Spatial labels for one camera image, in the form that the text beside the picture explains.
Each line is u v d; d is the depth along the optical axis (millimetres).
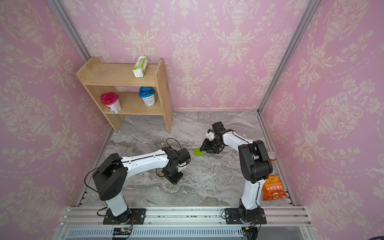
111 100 831
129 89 1095
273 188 778
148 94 877
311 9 690
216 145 816
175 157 633
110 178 457
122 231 727
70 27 762
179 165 715
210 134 919
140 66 764
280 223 734
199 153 940
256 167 501
